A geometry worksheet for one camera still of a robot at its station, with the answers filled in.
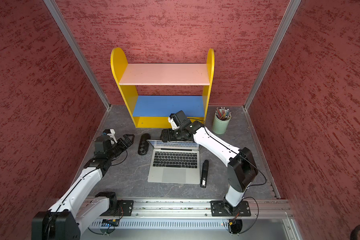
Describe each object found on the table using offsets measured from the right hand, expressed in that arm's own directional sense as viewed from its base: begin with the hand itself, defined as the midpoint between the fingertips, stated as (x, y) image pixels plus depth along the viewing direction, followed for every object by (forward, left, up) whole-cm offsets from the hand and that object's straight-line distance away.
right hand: (167, 140), depth 81 cm
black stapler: (-14, -21, -14) cm, 29 cm away
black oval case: (+5, +17, -13) cm, 22 cm away
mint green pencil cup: (+16, -33, -3) cm, 37 cm away
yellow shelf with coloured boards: (+22, +11, 0) cm, 24 cm away
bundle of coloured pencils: (+23, -36, -4) cm, 43 cm away
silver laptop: (-6, -3, -16) cm, 17 cm away
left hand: (+1, +22, -2) cm, 22 cm away
